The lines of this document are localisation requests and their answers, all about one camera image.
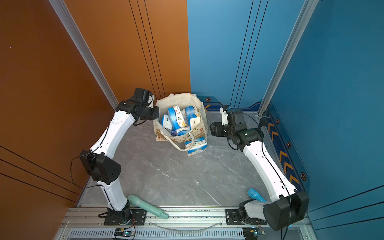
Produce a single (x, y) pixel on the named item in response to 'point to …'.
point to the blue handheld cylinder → (255, 194)
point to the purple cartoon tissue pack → (173, 132)
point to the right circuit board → (252, 233)
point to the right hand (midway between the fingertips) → (216, 126)
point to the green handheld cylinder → (135, 201)
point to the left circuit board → (119, 232)
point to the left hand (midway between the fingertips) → (158, 111)
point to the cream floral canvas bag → (184, 142)
